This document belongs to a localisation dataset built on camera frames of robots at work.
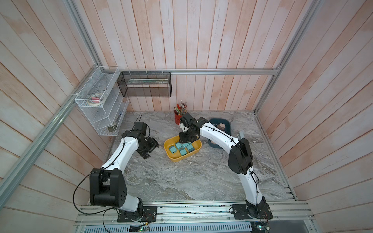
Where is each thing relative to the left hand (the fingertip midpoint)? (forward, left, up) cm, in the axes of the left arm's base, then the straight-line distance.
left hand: (156, 150), depth 85 cm
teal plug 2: (+7, -14, -5) cm, 16 cm away
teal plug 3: (+3, -16, -7) cm, 18 cm away
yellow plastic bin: (0, -12, -7) cm, 14 cm away
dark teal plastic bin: (+29, -41, -6) cm, 51 cm away
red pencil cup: (+34, -13, 0) cm, 36 cm away
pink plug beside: (+24, -45, -7) cm, 52 cm away
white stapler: (+17, -57, -7) cm, 60 cm away
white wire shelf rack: (+10, +25, +18) cm, 33 cm away
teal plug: (+6, -9, -9) cm, 14 cm away
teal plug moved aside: (+7, -21, -8) cm, 24 cm away
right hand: (+9, -15, -2) cm, 18 cm away
